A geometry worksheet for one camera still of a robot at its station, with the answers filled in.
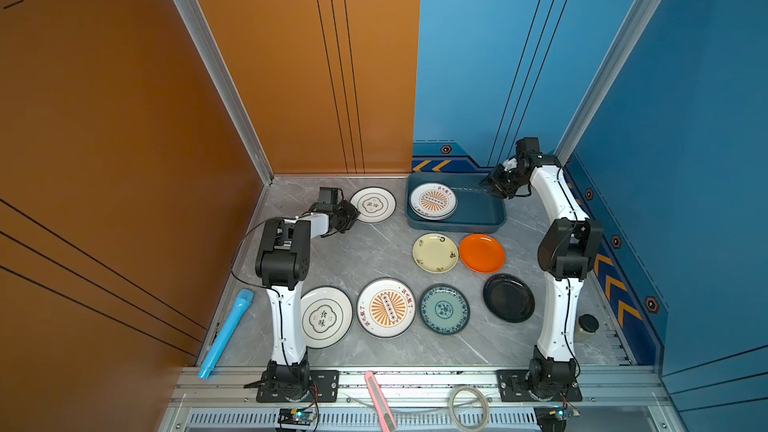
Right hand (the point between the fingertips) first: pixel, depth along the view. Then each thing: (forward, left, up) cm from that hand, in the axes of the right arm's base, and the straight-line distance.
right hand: (481, 184), depth 98 cm
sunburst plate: (+3, +15, -11) cm, 19 cm away
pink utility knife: (-61, +31, -14) cm, 70 cm away
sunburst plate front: (-36, +31, -14) cm, 49 cm away
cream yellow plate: (-17, +16, -14) cm, 27 cm away
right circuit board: (-61, -9, -17) cm, 64 cm away
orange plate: (-18, +1, -14) cm, 23 cm away
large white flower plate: (-38, +48, -14) cm, 63 cm away
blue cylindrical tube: (-35, +72, -10) cm, 81 cm away
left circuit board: (-61, +52, -15) cm, 82 cm away
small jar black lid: (-43, -20, -6) cm, 48 cm away
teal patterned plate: (-36, +15, -14) cm, 42 cm away
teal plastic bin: (-1, -1, -12) cm, 12 cm away
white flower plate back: (+4, +37, -14) cm, 39 cm away
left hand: (0, +41, -11) cm, 42 cm away
